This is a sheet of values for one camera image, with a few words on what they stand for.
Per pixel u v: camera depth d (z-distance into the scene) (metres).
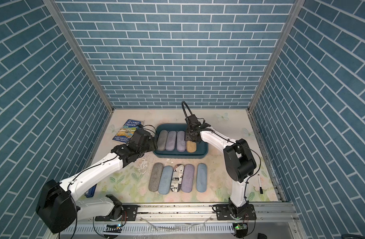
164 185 0.80
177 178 0.82
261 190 0.81
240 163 0.50
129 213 0.74
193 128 0.73
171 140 0.98
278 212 0.76
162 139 0.96
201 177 0.84
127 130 1.05
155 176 0.83
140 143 0.63
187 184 0.81
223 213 0.74
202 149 0.96
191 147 0.89
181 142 0.96
